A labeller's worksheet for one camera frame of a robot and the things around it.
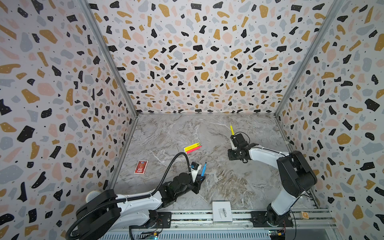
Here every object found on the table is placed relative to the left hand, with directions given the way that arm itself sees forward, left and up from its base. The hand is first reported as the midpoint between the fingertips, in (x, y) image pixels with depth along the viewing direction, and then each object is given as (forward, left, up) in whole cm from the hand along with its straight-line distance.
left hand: (205, 175), depth 79 cm
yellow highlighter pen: (+38, -22, -11) cm, 45 cm away
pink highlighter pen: (+22, +7, -10) cm, 25 cm away
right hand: (+18, -16, -6) cm, 25 cm away
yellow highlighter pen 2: (+26, +4, -11) cm, 28 cm away
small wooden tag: (-18, -50, -9) cm, 54 cm away
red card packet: (+10, +38, -8) cm, 40 cm away
